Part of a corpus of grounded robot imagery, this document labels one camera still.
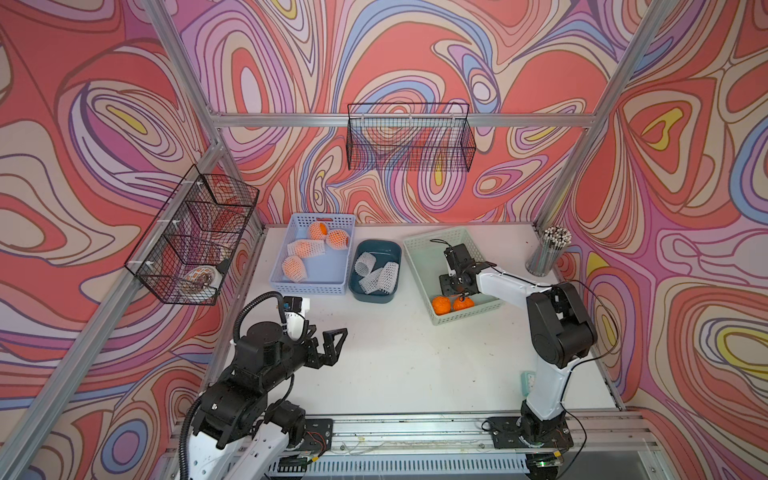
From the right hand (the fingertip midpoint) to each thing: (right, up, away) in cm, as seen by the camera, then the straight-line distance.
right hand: (454, 290), depth 98 cm
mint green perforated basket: (-8, +11, +5) cm, 15 cm away
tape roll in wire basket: (-67, +6, -28) cm, 73 cm away
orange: (-6, -4, -7) cm, 10 cm away
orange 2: (0, -4, -6) cm, 7 cm away
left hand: (-34, -5, -33) cm, 47 cm away
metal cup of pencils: (+30, +13, -3) cm, 33 cm away
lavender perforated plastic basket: (-50, +11, +10) cm, 52 cm away
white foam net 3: (-22, +5, -4) cm, 23 cm away
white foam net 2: (-30, +9, +2) cm, 31 cm away
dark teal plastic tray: (-24, +13, +9) cm, 29 cm away
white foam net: (-28, +2, 0) cm, 28 cm away
